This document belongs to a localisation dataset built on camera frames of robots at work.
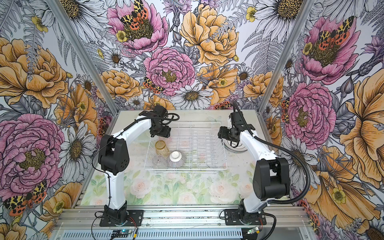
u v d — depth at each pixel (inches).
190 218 29.9
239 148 37.5
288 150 18.2
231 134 26.3
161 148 35.1
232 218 29.1
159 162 32.3
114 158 21.6
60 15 28.9
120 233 28.0
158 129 32.5
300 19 29.8
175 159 34.5
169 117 33.5
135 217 29.0
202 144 40.2
